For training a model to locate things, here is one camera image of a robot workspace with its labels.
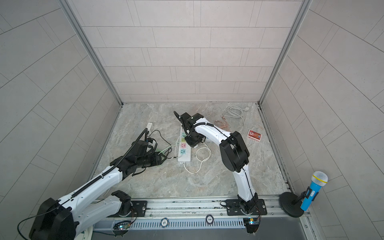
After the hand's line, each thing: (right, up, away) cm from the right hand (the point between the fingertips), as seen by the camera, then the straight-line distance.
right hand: (194, 144), depth 89 cm
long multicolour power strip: (-6, -3, -1) cm, 7 cm away
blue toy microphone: (+49, -7, -33) cm, 60 cm away
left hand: (-14, -5, -8) cm, 17 cm away
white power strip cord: (+3, -9, -3) cm, 10 cm away
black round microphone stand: (+47, -24, -19) cm, 56 cm away
